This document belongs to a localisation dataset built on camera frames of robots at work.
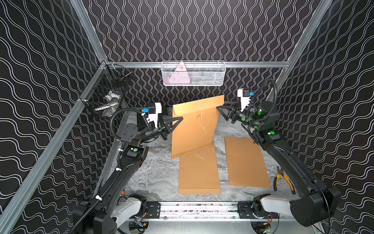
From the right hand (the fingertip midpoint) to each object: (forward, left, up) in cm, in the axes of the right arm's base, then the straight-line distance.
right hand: (220, 103), depth 66 cm
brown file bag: (-16, +8, -43) cm, 46 cm away
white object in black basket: (+15, +60, -11) cm, 63 cm away
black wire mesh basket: (+21, +67, -12) cm, 71 cm away
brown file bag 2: (-8, +10, -10) cm, 16 cm away
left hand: (-12, +17, +3) cm, 21 cm away
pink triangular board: (+30, +20, -4) cm, 37 cm away
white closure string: (-6, +6, -40) cm, 41 cm away
